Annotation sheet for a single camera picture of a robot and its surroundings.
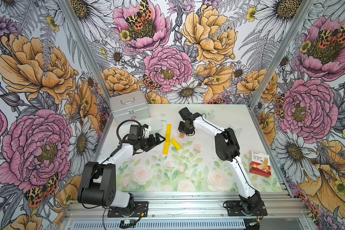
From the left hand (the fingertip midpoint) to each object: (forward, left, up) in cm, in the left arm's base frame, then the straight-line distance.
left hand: (160, 145), depth 88 cm
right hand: (+14, -14, -8) cm, 21 cm away
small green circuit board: (-37, +14, -9) cm, 40 cm away
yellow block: (+15, -4, -9) cm, 18 cm away
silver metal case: (+29, +21, +4) cm, 36 cm away
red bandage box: (-11, -59, -5) cm, 60 cm away
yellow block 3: (+6, -10, -9) cm, 15 cm away
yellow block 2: (+4, -3, -8) cm, 10 cm away
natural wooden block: (+12, -14, -8) cm, 20 cm away
